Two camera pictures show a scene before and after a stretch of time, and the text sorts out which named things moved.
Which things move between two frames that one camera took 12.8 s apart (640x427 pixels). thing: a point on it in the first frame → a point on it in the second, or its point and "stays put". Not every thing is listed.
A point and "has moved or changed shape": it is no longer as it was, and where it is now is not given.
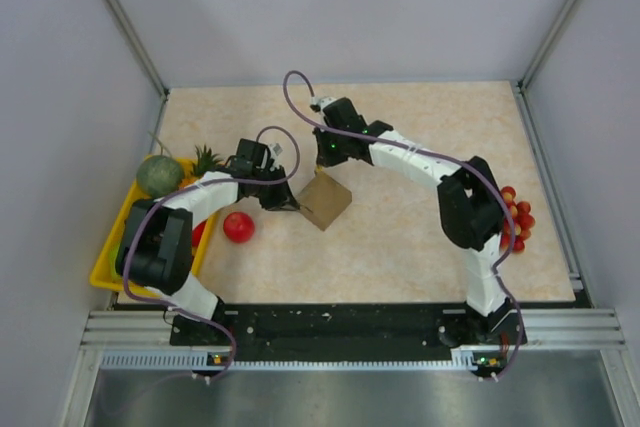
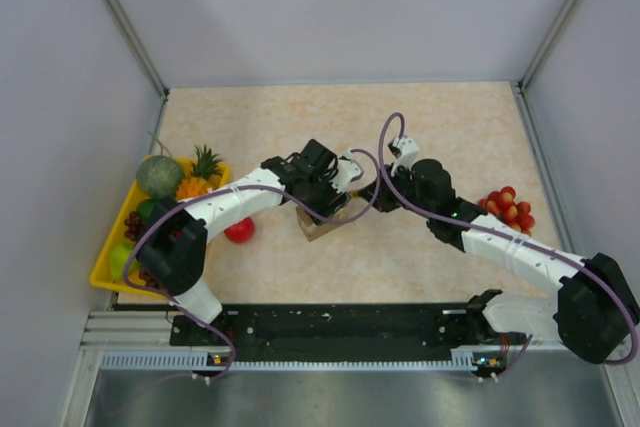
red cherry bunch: x=523 y=221 stays put
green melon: x=158 y=176 stays put
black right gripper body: x=331 y=146 → x=402 y=182
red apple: x=239 y=227 stays put
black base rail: x=351 y=327 stays put
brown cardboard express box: x=323 y=200 has moved or changed shape
